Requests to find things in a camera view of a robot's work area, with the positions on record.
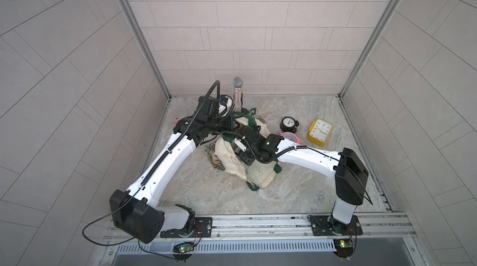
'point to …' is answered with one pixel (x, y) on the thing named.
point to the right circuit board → (344, 247)
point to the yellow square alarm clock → (319, 132)
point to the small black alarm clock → (289, 124)
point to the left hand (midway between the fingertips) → (241, 122)
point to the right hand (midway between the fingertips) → (242, 152)
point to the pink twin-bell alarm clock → (292, 137)
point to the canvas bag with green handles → (257, 176)
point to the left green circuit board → (183, 247)
